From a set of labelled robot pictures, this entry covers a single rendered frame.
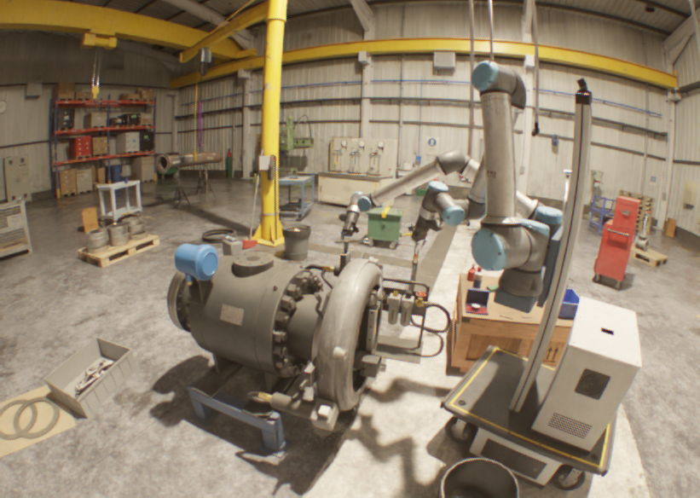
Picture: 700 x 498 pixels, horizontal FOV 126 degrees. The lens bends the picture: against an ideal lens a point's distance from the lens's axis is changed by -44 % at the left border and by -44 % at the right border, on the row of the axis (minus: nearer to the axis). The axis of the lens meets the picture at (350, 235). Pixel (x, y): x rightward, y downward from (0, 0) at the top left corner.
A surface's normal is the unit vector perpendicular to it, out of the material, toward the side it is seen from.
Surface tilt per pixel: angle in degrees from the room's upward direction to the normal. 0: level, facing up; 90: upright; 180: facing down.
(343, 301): 37
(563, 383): 90
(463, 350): 90
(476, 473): 87
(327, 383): 89
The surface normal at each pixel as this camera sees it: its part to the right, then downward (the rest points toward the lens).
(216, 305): -0.23, -0.31
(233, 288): -0.15, -0.60
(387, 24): -0.40, 0.23
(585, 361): -0.70, 0.17
